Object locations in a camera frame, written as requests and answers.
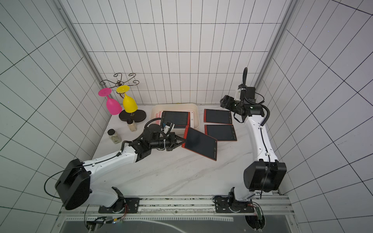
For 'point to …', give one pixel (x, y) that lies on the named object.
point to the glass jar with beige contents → (131, 124)
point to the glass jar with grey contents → (115, 138)
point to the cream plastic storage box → (156, 108)
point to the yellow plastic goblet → (128, 104)
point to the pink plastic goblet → (113, 108)
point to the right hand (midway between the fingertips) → (229, 100)
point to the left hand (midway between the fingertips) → (184, 142)
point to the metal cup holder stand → (138, 116)
